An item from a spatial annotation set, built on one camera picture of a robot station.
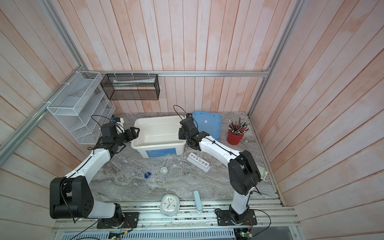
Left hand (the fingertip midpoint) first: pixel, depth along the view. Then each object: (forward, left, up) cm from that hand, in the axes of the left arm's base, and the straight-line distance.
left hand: (135, 132), depth 88 cm
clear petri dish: (-17, -23, -17) cm, 34 cm away
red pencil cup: (+4, -63, -13) cm, 64 cm away
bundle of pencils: (+5, -64, -2) cm, 65 cm away
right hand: (+2, -28, 0) cm, 28 cm away
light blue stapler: (-35, -37, -13) cm, 53 cm away
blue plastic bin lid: (+23, -49, -18) cm, 57 cm away
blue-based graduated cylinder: (-22, -9, -17) cm, 29 cm away
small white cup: (-17, -17, -16) cm, 29 cm away
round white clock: (-36, -22, -15) cm, 45 cm away
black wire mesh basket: (+36, +9, +7) cm, 38 cm away
